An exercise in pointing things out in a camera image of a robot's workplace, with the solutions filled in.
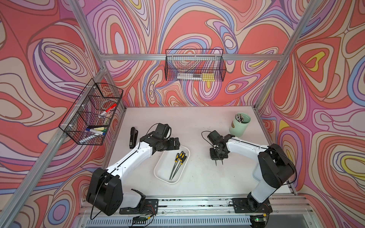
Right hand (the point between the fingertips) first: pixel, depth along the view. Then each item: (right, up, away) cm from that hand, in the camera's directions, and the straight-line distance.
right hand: (216, 161), depth 89 cm
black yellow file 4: (-22, -1, -1) cm, 22 cm away
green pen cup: (+16, +23, +2) cm, 28 cm away
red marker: (-62, +32, -12) cm, 71 cm away
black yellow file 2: (+4, 0, +1) cm, 4 cm away
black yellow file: (0, -1, 0) cm, 1 cm away
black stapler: (-56, +14, +9) cm, 59 cm away
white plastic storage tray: (-33, -3, -1) cm, 33 cm away
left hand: (-26, +11, -6) cm, 29 cm away
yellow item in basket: (-5, +54, +2) cm, 54 cm away
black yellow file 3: (-26, 0, 0) cm, 26 cm away
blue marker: (-65, +21, -19) cm, 71 cm away
